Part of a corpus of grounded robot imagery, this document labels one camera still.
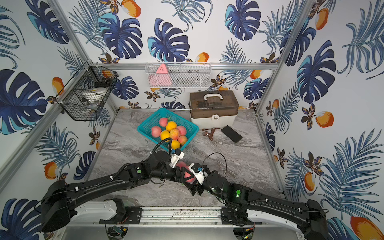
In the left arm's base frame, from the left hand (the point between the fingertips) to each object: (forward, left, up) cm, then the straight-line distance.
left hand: (191, 175), depth 69 cm
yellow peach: (+32, +20, -13) cm, 40 cm away
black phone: (+38, -27, -17) cm, 49 cm away
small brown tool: (+36, -11, -17) cm, 41 cm away
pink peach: (+42, +23, -13) cm, 50 cm away
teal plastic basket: (+37, +34, -13) cm, 52 cm away
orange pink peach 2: (+27, +7, -12) cm, 31 cm away
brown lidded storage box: (+43, -11, +2) cm, 44 cm away
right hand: (+2, +1, -2) cm, 3 cm away
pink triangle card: (+52, +22, +16) cm, 59 cm away
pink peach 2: (+33, +26, -12) cm, 44 cm away
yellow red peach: (+38, +17, -12) cm, 44 cm away
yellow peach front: (+23, +11, -11) cm, 28 cm away
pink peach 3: (+35, +8, -13) cm, 38 cm away
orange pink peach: (+29, +12, -9) cm, 33 cm away
